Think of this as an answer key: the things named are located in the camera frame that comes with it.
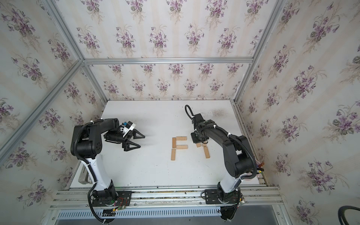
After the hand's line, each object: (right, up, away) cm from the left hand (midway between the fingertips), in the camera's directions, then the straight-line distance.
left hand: (142, 144), depth 83 cm
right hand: (+36, +1, +9) cm, 37 cm away
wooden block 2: (+19, -1, +13) cm, 22 cm away
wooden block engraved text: (+35, -2, +8) cm, 36 cm away
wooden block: (+24, +1, +13) cm, 27 cm away
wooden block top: (+39, -3, +10) cm, 41 cm away
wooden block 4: (+18, -8, +6) cm, 21 cm away
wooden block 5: (+40, -6, +8) cm, 41 cm away
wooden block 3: (+24, -3, +8) cm, 26 cm away
